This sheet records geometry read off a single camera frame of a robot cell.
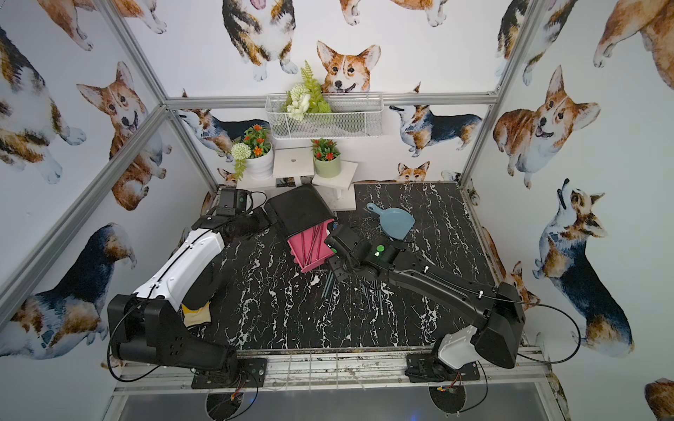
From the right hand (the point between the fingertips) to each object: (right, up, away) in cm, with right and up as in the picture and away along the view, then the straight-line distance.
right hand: (335, 262), depth 74 cm
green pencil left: (-4, -11, +17) cm, 20 cm away
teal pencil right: (+14, -15, +13) cm, 25 cm away
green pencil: (-3, -12, +16) cm, 20 cm away
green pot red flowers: (-4, +33, +21) cm, 40 cm away
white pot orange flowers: (-30, +34, +20) cm, 50 cm away
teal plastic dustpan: (+23, +9, +35) cm, 43 cm away
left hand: (-22, +13, +12) cm, 28 cm away
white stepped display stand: (-16, +31, +24) cm, 42 cm away
